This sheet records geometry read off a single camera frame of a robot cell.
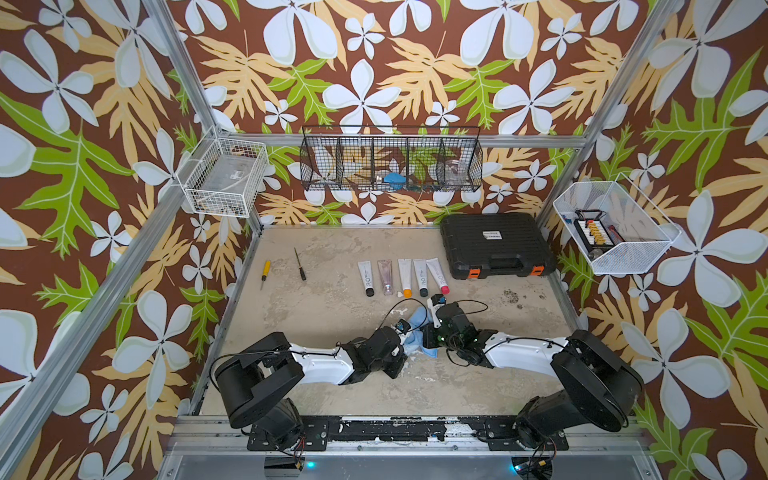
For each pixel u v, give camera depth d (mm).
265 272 1057
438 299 815
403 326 782
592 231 827
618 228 817
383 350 679
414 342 840
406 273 1049
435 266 1071
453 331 700
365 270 1063
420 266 1073
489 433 744
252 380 452
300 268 1076
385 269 1080
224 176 857
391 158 982
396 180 956
